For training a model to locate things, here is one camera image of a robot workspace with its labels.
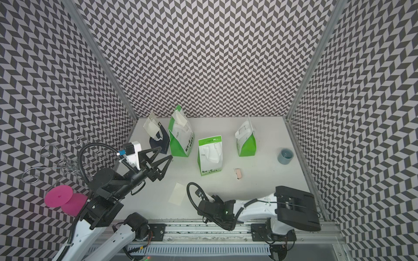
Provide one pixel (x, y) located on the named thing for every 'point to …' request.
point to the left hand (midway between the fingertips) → (167, 154)
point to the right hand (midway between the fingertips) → (208, 205)
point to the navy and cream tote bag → (160, 137)
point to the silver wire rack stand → (65, 167)
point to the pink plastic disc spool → (62, 196)
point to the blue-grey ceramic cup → (285, 156)
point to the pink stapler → (238, 173)
